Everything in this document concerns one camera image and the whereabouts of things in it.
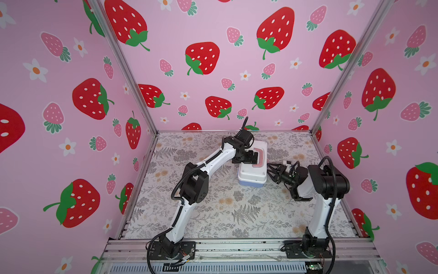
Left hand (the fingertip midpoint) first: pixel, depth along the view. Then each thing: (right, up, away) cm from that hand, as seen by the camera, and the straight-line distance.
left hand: (252, 162), depth 92 cm
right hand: (+8, -3, +1) cm, 9 cm away
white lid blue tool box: (0, -6, -6) cm, 9 cm away
